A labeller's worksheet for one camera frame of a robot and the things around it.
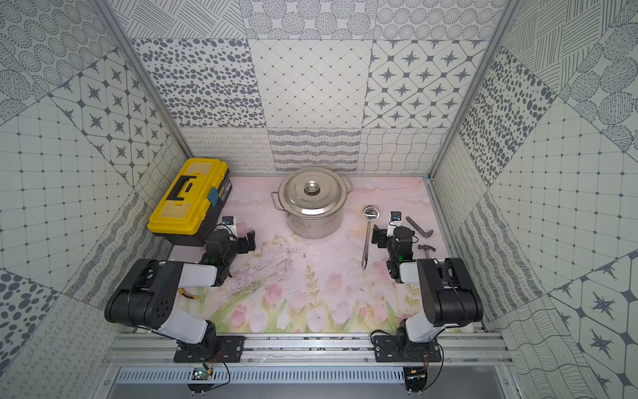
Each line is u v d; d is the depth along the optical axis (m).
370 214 1.04
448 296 0.45
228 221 0.82
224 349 0.73
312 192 0.92
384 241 0.85
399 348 0.67
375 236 0.86
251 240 0.88
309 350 0.76
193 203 0.88
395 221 0.82
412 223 1.04
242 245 0.86
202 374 0.71
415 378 0.72
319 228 0.98
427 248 0.95
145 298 0.45
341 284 0.88
